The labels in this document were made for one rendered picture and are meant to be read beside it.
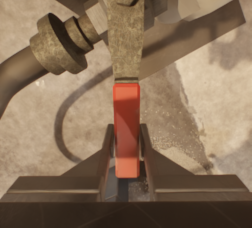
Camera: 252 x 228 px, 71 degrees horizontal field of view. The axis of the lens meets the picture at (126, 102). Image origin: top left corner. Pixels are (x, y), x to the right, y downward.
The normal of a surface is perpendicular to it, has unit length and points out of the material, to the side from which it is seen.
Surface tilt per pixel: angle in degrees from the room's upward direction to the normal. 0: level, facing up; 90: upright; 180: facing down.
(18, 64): 16
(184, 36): 0
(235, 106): 0
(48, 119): 0
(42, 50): 9
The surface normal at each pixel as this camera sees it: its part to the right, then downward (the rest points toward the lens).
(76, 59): 0.92, -0.33
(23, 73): 0.18, 0.47
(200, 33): 0.00, 0.29
